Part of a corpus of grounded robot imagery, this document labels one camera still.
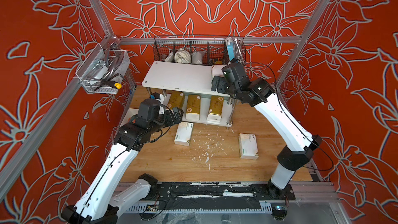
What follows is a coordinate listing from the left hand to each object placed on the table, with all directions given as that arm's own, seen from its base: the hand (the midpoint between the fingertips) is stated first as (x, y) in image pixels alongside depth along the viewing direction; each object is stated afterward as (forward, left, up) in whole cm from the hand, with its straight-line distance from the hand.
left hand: (175, 112), depth 68 cm
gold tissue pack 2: (+16, -6, -16) cm, 23 cm away
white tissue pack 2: (-3, -38, -26) cm, 46 cm away
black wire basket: (+49, -14, +2) cm, 51 cm away
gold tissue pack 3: (+15, -20, -16) cm, 30 cm away
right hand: (+12, -18, +8) cm, 23 cm away
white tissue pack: (+3, -2, -25) cm, 26 cm away
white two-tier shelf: (+19, -5, +4) cm, 20 cm away
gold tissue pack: (+21, +5, -16) cm, 26 cm away
